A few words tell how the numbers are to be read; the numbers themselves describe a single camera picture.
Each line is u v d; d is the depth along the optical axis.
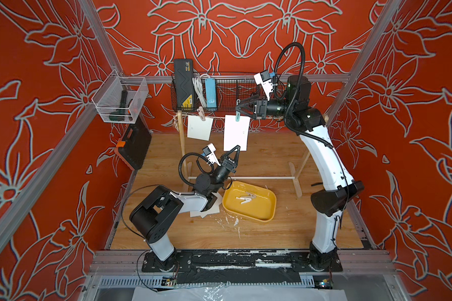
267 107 0.56
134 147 0.98
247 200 0.89
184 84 0.88
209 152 0.67
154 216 0.46
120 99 0.88
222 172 0.68
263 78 0.55
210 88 0.90
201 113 0.62
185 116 0.65
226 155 0.70
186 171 0.90
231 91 0.98
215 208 0.88
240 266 0.73
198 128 0.71
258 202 0.90
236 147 0.71
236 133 0.68
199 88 0.86
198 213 0.85
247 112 0.57
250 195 0.90
